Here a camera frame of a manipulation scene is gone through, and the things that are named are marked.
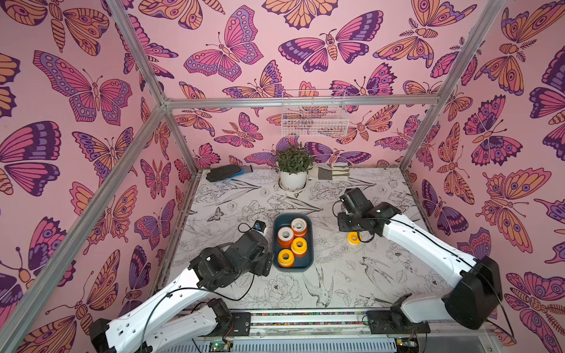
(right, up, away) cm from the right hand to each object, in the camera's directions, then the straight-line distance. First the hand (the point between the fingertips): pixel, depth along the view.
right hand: (338, 223), depth 82 cm
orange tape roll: (-14, -3, +12) cm, 19 cm away
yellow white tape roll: (-21, -16, +3) cm, 26 cm away
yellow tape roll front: (-15, -11, +6) cm, 19 cm away
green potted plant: (-16, +25, +13) cm, 33 cm away
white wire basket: (-8, +45, +13) cm, 48 cm away
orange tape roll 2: (-20, -7, +8) cm, 23 cm away
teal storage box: (-14, -17, +4) cm, 22 cm away
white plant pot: (-16, +16, +27) cm, 36 cm away
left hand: (-27, -8, -10) cm, 30 cm away
